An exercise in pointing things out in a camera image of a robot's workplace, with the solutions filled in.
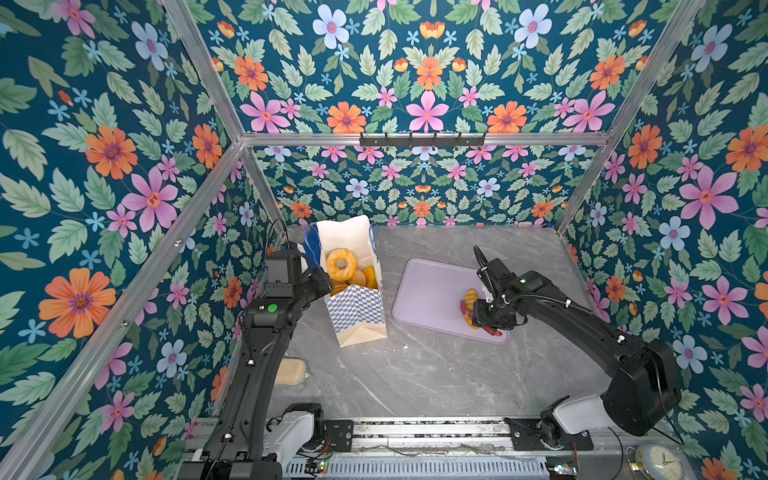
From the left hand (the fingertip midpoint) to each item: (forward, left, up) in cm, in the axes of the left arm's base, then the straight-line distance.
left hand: (331, 267), depth 73 cm
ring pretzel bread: (+10, +2, -17) cm, 20 cm away
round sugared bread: (+11, -4, -21) cm, 24 cm away
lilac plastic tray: (+7, -27, -29) cm, 40 cm away
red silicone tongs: (-5, -36, -19) cm, 41 cm away
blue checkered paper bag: (-6, -5, -14) cm, 15 cm away
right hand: (-9, -38, -17) cm, 43 cm away
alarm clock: (-43, -74, -24) cm, 89 cm away
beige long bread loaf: (-17, +14, -25) cm, 33 cm away
